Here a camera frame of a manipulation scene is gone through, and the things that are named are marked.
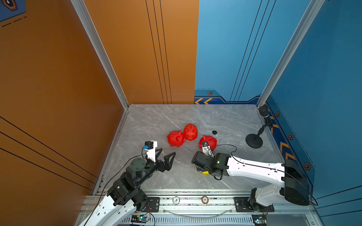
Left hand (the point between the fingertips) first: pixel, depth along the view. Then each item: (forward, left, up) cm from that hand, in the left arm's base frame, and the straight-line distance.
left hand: (169, 150), depth 70 cm
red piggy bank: (+15, -2, -13) cm, 20 cm away
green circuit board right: (-26, -46, -24) cm, 58 cm away
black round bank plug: (+26, -29, -21) cm, 44 cm away
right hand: (0, -19, -13) cm, 23 cm away
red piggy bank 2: (+20, -11, -13) cm, 26 cm away
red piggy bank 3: (+14, -25, -16) cm, 33 cm away
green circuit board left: (-27, +15, -23) cm, 38 cm away
